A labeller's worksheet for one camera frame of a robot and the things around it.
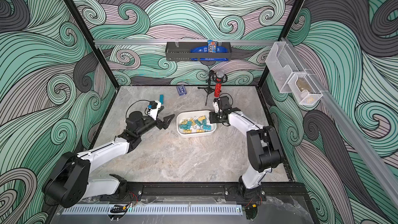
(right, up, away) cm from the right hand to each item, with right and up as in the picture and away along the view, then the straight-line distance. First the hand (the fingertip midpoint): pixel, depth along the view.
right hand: (216, 117), depth 94 cm
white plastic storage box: (-14, -4, +4) cm, 15 cm away
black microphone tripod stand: (-3, +26, +4) cm, 27 cm away
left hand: (-27, +6, -13) cm, 31 cm away
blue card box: (-24, +18, +23) cm, 38 cm away
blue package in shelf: (-8, +42, -2) cm, 43 cm away
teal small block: (-38, +11, +17) cm, 43 cm away
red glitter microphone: (+1, +26, -3) cm, 26 cm away
